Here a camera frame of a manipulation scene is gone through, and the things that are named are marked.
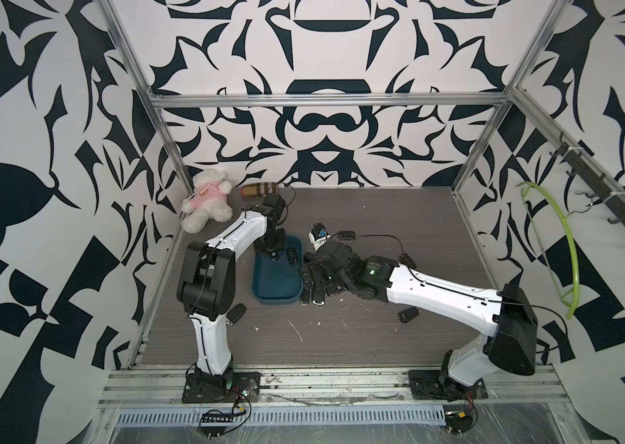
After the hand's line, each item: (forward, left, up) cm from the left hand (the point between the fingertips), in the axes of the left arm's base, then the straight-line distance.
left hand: (275, 244), depth 96 cm
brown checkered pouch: (+28, +8, -2) cm, 30 cm away
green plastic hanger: (-30, -71, +19) cm, 79 cm away
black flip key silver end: (-17, -10, -6) cm, 20 cm away
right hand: (-14, -12, +12) cm, 22 cm away
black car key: (+6, -26, -4) cm, 27 cm away
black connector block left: (-48, +14, -9) cm, 51 cm away
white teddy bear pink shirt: (+19, +26, +2) cm, 32 cm away
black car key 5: (-21, +12, -7) cm, 25 cm away
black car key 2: (-4, -45, -6) cm, 46 cm away
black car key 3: (-1, -5, -5) cm, 8 cm away
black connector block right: (-50, -48, -8) cm, 70 cm away
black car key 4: (-17, -14, -5) cm, 22 cm away
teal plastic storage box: (-11, -1, -6) cm, 12 cm away
